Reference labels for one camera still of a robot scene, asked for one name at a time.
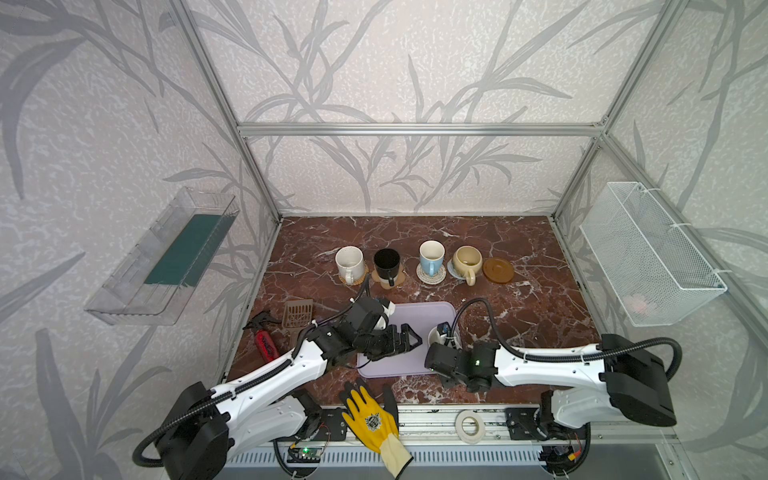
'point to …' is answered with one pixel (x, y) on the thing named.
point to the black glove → (387, 394)
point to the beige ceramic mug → (466, 260)
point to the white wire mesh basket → (654, 271)
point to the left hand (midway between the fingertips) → (415, 339)
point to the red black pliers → (262, 322)
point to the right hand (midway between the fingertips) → (443, 359)
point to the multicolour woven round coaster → (431, 280)
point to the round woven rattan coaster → (359, 281)
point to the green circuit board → (304, 455)
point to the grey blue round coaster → (452, 272)
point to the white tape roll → (458, 424)
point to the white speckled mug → (350, 263)
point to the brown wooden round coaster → (498, 270)
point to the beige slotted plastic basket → (297, 315)
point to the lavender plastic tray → (421, 316)
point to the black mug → (387, 262)
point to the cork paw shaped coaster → (401, 277)
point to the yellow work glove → (378, 428)
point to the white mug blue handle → (431, 254)
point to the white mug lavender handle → (433, 337)
